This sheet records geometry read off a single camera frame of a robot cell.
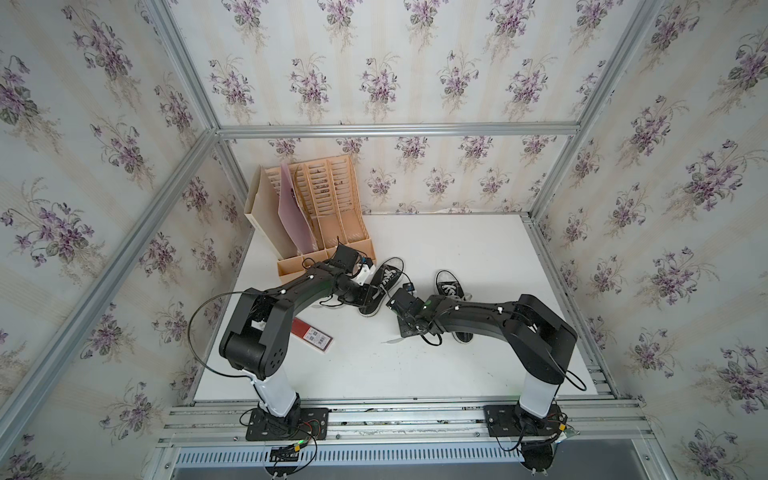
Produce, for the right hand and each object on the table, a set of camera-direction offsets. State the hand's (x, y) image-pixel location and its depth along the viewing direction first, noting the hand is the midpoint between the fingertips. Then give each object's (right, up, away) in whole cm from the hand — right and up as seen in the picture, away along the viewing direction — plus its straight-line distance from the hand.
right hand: (409, 325), depth 91 cm
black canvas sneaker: (+14, +11, +5) cm, 18 cm away
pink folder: (-35, +34, -5) cm, 49 cm away
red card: (-29, -2, -4) cm, 30 cm away
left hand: (-11, +7, 0) cm, 13 cm away
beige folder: (-42, +35, -8) cm, 56 cm away
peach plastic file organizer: (-29, +46, +21) cm, 58 cm away
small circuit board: (-32, -26, -19) cm, 45 cm away
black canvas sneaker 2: (-8, +15, +8) cm, 18 cm away
